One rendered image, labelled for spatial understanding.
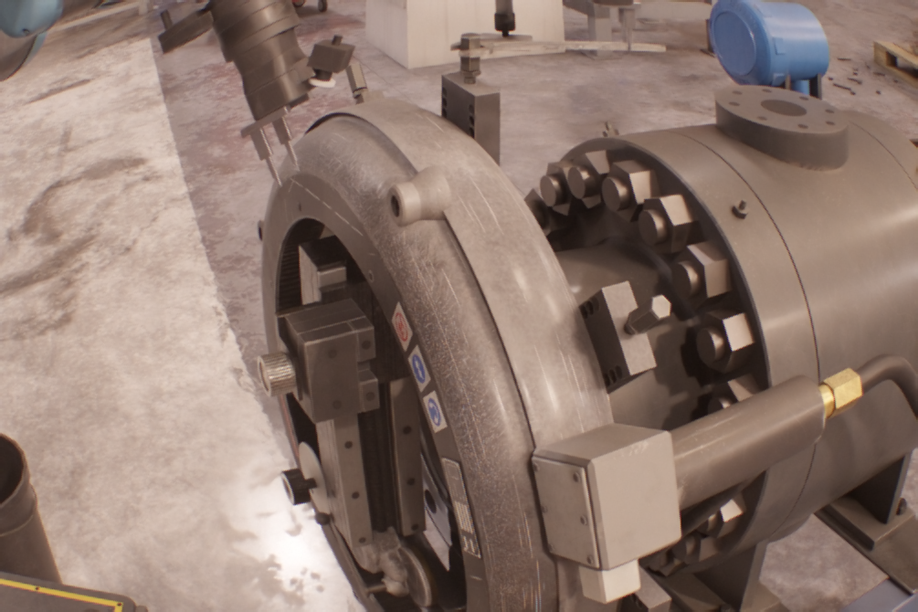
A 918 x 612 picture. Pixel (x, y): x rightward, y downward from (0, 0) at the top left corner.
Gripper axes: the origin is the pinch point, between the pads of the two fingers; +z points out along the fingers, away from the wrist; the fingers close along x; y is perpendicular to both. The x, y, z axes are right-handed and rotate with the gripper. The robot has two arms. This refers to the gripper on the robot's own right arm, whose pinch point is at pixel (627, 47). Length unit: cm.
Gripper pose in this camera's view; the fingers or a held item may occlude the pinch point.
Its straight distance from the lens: 124.2
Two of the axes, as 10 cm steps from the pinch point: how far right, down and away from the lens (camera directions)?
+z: 0.0, 8.6, 5.1
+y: -9.8, 1.0, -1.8
